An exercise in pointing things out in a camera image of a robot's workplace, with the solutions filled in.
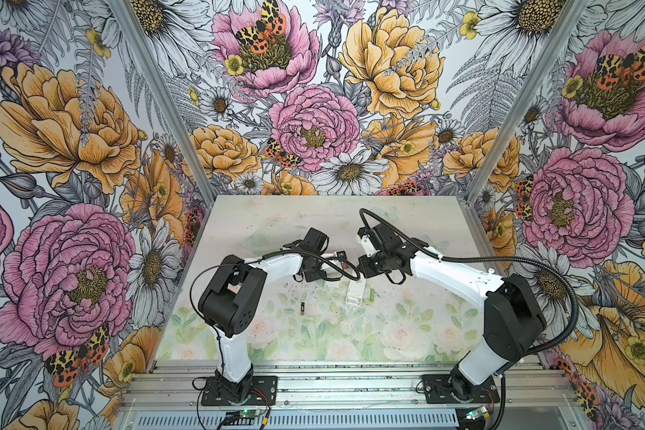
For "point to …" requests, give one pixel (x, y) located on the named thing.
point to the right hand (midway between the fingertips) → (364, 275)
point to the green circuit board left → (250, 413)
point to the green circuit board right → (476, 413)
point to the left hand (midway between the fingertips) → (314, 269)
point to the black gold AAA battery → (303, 308)
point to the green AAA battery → (372, 295)
